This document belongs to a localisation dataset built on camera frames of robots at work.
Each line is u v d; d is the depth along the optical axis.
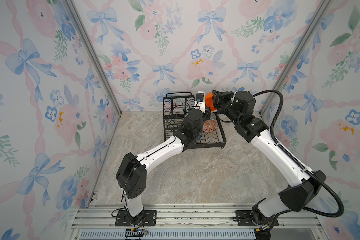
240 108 0.51
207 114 0.66
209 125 1.07
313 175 0.41
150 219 0.74
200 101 0.60
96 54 0.87
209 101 0.69
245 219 0.73
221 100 0.60
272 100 1.10
